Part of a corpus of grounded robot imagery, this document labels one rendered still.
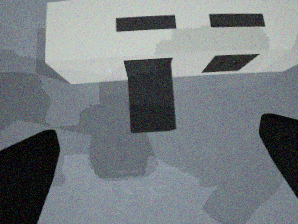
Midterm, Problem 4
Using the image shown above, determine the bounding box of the black two-prong plug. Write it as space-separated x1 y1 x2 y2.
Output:
126 60 176 133

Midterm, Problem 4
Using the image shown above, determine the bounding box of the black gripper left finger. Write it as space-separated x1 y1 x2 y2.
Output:
0 129 60 224

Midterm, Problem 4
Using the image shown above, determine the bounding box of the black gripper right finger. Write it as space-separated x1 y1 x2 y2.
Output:
258 113 298 198

